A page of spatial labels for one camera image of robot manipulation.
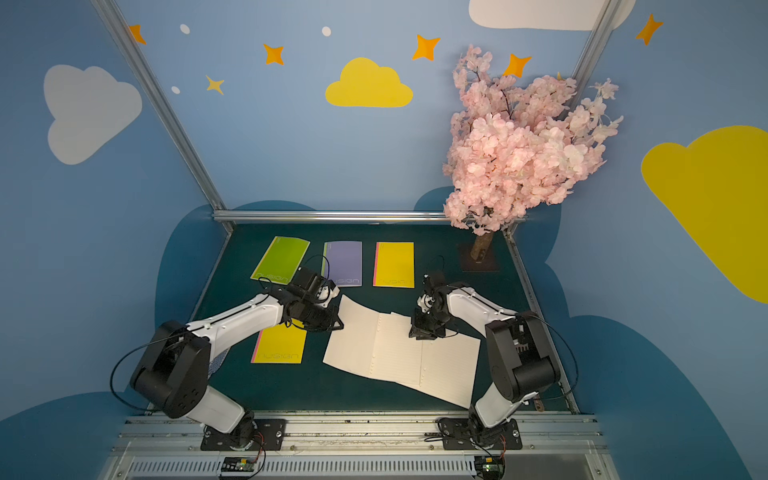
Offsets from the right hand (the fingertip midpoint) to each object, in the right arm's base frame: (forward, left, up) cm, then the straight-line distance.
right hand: (416, 332), depth 90 cm
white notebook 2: (-9, -9, -4) cm, 13 cm away
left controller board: (-36, +43, -4) cm, 56 cm away
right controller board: (-32, -19, -6) cm, 38 cm away
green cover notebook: (+27, +51, -3) cm, 58 cm away
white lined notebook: (+27, +28, -3) cm, 39 cm away
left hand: (0, +22, +4) cm, 22 cm away
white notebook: (+27, +8, -2) cm, 28 cm away
